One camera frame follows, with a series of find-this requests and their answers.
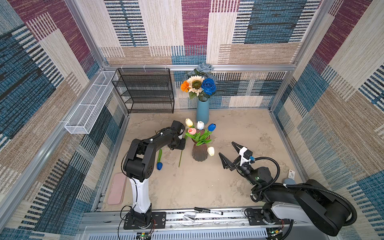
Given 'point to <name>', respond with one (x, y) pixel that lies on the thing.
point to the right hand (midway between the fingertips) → (225, 148)
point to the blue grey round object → (289, 181)
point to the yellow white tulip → (189, 122)
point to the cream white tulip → (200, 125)
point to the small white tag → (291, 174)
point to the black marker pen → (208, 211)
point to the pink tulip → (192, 132)
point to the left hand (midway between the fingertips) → (182, 144)
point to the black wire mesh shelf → (145, 90)
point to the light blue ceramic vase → (203, 111)
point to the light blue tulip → (180, 158)
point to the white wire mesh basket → (83, 119)
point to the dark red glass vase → (200, 150)
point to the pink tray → (117, 190)
